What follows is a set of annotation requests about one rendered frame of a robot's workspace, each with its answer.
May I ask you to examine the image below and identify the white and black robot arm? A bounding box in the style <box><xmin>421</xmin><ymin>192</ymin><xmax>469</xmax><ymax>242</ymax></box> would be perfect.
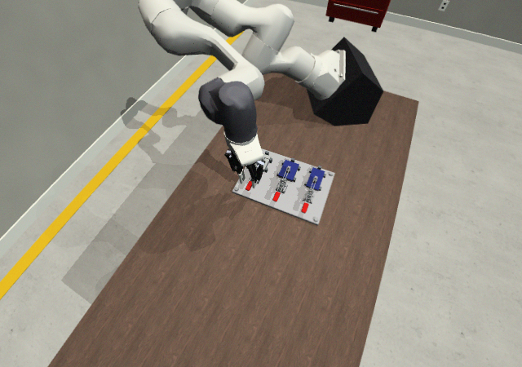
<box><xmin>138</xmin><ymin>0</ymin><xmax>346</xmax><ymax>166</ymax></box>

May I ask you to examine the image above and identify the blue metal block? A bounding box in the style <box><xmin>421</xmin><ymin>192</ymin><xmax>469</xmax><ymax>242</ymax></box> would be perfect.
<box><xmin>278</xmin><ymin>160</ymin><xmax>299</xmax><ymax>182</ymax></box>

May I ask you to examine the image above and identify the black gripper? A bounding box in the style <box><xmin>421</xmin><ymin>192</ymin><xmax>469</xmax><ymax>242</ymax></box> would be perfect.
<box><xmin>224</xmin><ymin>148</ymin><xmax>266</xmax><ymax>188</ymax></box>

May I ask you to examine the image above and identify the blue rectangular block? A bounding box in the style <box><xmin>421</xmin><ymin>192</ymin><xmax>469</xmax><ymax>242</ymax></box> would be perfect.
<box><xmin>306</xmin><ymin>167</ymin><xmax>325</xmax><ymax>191</ymax></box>

